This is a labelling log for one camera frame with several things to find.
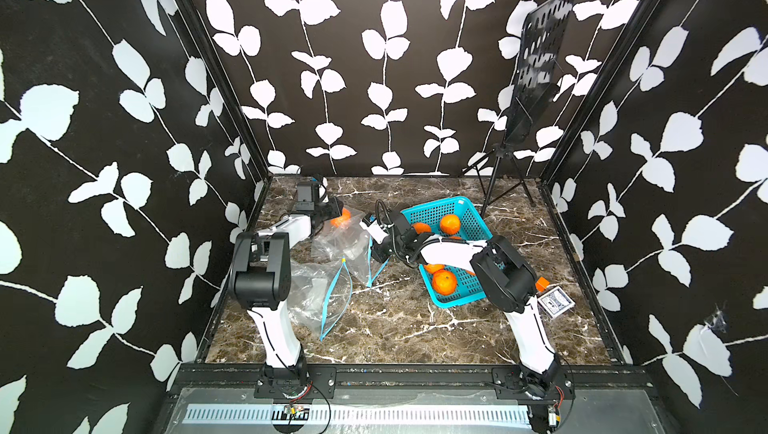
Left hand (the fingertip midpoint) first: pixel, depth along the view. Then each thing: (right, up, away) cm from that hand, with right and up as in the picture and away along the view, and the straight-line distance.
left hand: (341, 198), depth 100 cm
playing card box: (+66, -31, -13) cm, 74 cm away
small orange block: (+64, -27, -10) cm, 70 cm away
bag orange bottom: (+27, -10, -1) cm, 29 cm away
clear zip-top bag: (-5, -29, -12) cm, 32 cm away
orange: (+30, -22, -11) cm, 38 cm away
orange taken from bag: (+33, -25, -14) cm, 43 cm away
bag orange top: (+37, -9, +1) cm, 38 cm away
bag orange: (0, -7, -2) cm, 7 cm away
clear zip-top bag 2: (+2, -13, -7) cm, 15 cm away
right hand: (+9, -14, -5) cm, 17 cm away
